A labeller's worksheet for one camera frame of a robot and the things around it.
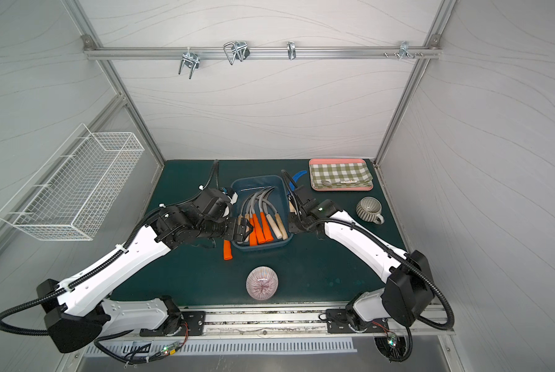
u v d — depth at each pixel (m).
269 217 0.98
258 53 0.77
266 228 0.94
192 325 0.73
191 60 0.80
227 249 0.88
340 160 1.19
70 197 0.68
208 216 0.53
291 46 0.73
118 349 0.70
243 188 1.07
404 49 0.76
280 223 0.96
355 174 1.15
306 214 0.60
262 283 0.81
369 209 1.01
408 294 0.41
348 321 0.66
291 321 0.75
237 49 0.77
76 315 0.39
